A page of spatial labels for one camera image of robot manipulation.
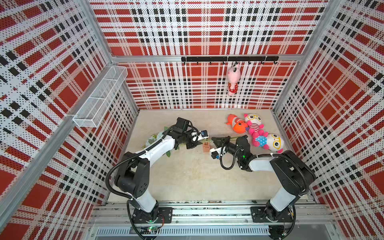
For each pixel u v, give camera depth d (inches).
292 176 18.5
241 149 26.8
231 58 35.0
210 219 29.4
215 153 29.4
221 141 30.9
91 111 27.5
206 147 38.5
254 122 41.1
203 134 29.5
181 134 27.5
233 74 36.2
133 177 17.7
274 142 36.7
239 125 39.9
